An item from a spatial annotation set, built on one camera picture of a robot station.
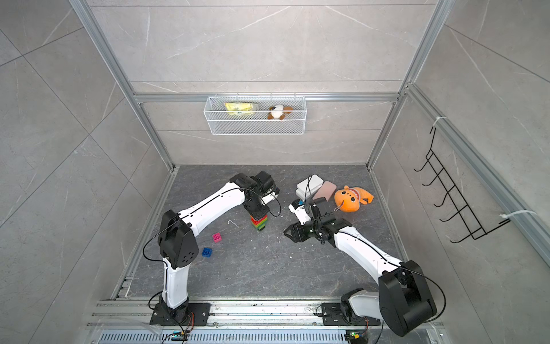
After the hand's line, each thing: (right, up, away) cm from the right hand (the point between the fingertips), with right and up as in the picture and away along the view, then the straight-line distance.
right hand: (292, 229), depth 83 cm
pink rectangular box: (+19, +14, +24) cm, 34 cm away
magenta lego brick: (-32, -5, +7) cm, 33 cm away
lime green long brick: (-13, 0, +8) cm, 15 cm away
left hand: (-13, +7, +4) cm, 15 cm away
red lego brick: (-15, +2, +4) cm, 15 cm away
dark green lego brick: (-13, -2, +10) cm, 17 cm away
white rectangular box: (+9, +16, +21) cm, 27 cm away
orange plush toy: (+27, +11, +11) cm, 31 cm away
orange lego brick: (-15, +6, -5) cm, 17 cm away
